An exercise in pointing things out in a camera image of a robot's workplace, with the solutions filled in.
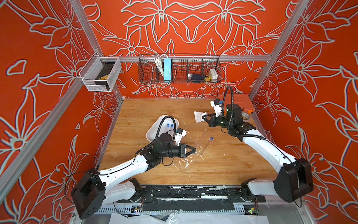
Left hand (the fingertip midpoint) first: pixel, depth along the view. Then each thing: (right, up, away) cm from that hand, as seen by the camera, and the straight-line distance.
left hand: (195, 151), depth 69 cm
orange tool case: (+44, +29, +40) cm, 66 cm away
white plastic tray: (-28, +5, +27) cm, 39 cm away
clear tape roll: (+42, +18, +37) cm, 59 cm away
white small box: (+15, +45, +22) cm, 52 cm away
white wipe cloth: (+3, +17, +12) cm, 21 cm away
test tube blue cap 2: (-14, +10, +34) cm, 37 cm away
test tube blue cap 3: (+15, +1, +26) cm, 30 cm away
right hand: (+4, +17, +8) cm, 19 cm away
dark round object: (+4, +43, +26) cm, 51 cm away
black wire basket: (-4, +50, +27) cm, 57 cm away
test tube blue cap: (-17, +10, +34) cm, 39 cm away
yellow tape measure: (+13, +43, +26) cm, 52 cm away
